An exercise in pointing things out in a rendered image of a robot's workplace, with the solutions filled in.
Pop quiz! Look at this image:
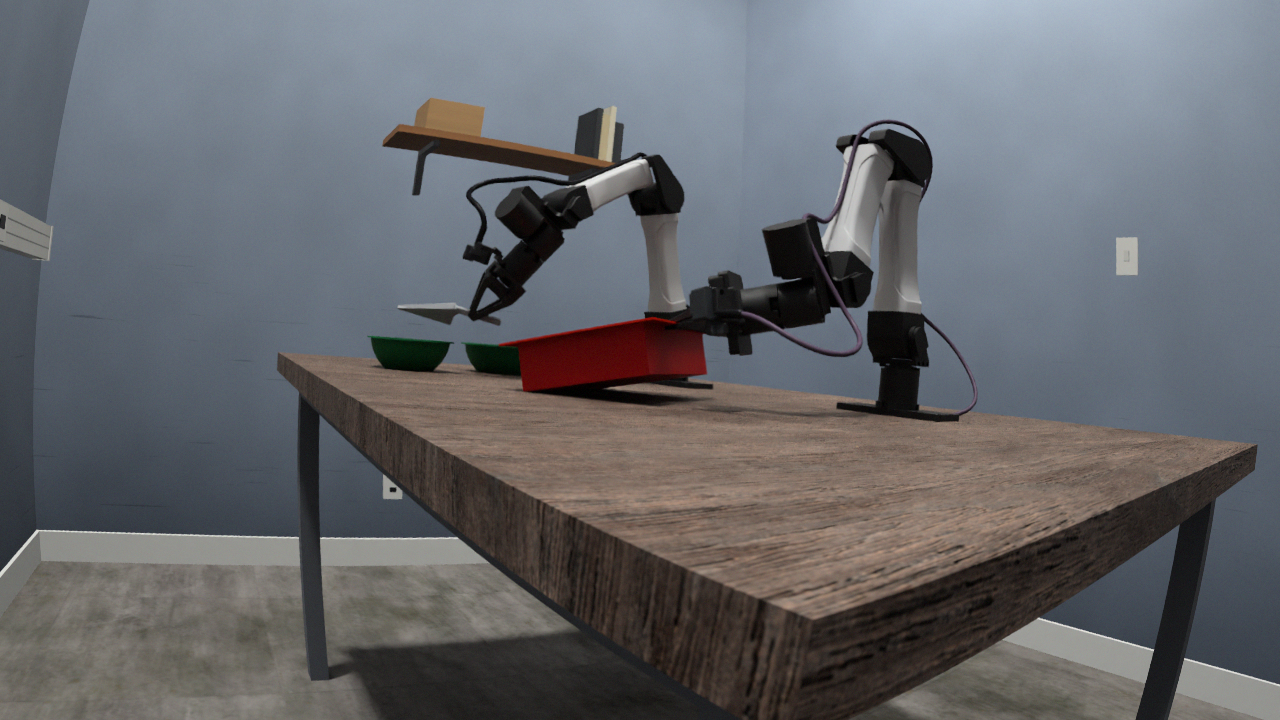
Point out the grey metal scoop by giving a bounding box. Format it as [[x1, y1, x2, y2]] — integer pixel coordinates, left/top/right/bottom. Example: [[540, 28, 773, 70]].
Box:
[[397, 304, 502, 325]]

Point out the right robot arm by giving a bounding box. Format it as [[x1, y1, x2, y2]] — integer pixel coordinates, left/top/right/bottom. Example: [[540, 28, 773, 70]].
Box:
[[495, 154, 689, 320]]

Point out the green bowl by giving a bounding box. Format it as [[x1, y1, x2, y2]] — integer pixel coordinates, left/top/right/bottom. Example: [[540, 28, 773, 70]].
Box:
[[367, 336, 454, 372], [461, 342, 521, 375]]

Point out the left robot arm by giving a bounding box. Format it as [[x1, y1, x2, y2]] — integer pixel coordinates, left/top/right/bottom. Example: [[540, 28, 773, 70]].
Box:
[[762, 129, 959, 421]]

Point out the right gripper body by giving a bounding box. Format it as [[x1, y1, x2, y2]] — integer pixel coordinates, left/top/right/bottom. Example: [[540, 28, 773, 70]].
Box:
[[483, 240, 544, 302]]

